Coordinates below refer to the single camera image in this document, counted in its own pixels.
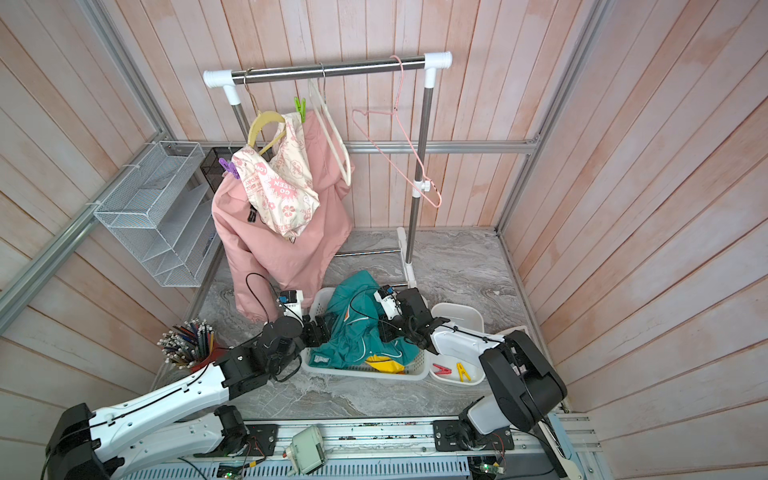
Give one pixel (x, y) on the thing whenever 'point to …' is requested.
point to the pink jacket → (263, 261)
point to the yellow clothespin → (462, 372)
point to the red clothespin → (443, 370)
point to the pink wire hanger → (400, 174)
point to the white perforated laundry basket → (317, 300)
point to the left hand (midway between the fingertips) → (323, 320)
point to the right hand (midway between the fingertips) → (374, 323)
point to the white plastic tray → (462, 315)
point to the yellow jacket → (385, 364)
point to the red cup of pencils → (189, 345)
